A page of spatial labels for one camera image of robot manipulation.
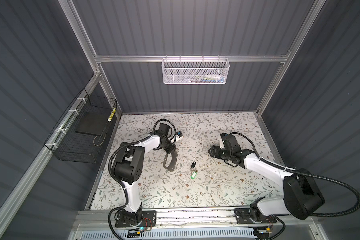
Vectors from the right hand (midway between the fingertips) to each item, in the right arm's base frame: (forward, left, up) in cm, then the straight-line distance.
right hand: (213, 152), depth 88 cm
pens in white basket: (+38, +2, +26) cm, 46 cm away
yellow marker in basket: (+12, +57, +21) cm, 62 cm away
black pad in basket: (+3, +62, +24) cm, 67 cm away
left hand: (+8, +25, -6) cm, 27 cm away
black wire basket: (-3, +67, +22) cm, 71 cm away
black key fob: (-4, +12, -9) cm, 15 cm away
